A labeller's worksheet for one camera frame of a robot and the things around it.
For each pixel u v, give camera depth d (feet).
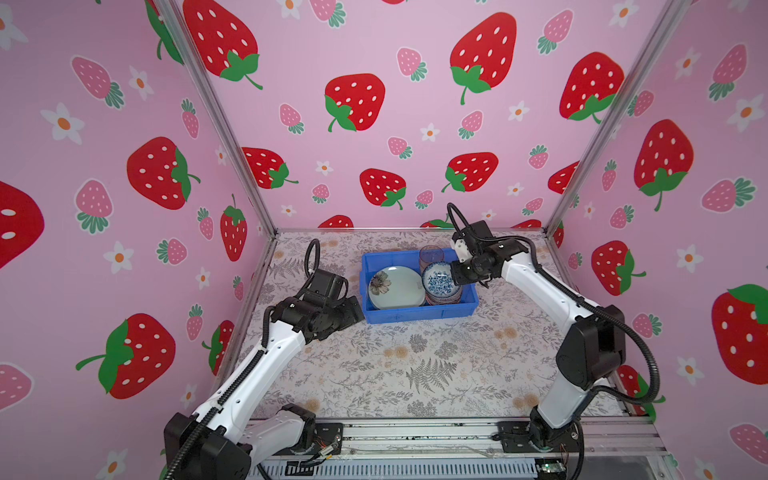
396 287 3.44
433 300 2.98
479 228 2.26
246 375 1.42
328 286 1.94
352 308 2.34
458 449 2.40
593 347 1.49
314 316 1.74
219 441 1.24
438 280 2.90
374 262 3.44
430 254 3.25
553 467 2.31
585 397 1.78
